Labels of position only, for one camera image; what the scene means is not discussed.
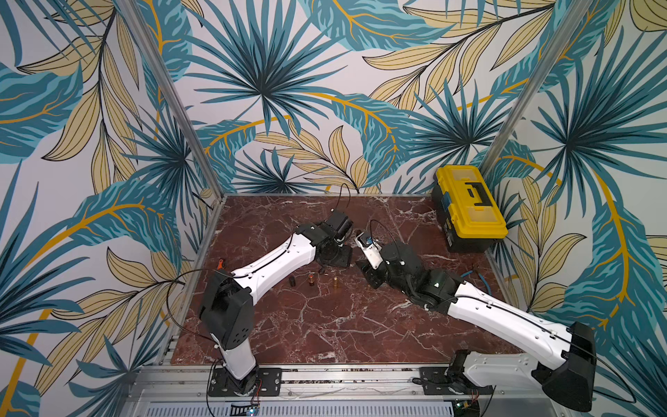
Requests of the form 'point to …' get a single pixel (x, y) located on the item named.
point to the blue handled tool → (485, 283)
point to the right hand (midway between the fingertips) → (364, 255)
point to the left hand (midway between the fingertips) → (341, 263)
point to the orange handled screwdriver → (221, 262)
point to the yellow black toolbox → (472, 218)
